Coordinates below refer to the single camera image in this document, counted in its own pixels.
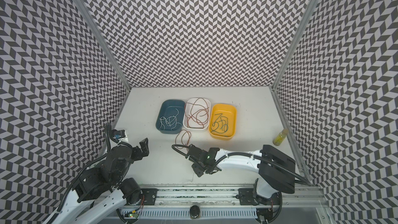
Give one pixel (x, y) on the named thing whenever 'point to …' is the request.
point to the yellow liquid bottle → (279, 139)
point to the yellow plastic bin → (229, 111)
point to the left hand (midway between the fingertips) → (140, 142)
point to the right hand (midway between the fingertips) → (198, 166)
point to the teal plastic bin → (167, 108)
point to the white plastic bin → (188, 110)
